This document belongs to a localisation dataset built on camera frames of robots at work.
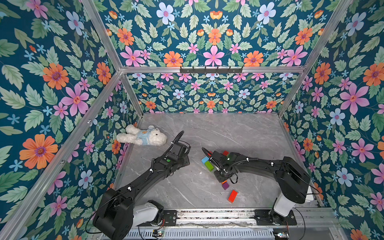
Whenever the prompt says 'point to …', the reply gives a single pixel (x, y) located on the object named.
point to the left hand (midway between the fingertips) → (188, 158)
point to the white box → (309, 197)
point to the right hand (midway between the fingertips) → (221, 174)
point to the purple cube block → (225, 185)
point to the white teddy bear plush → (152, 136)
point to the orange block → (224, 181)
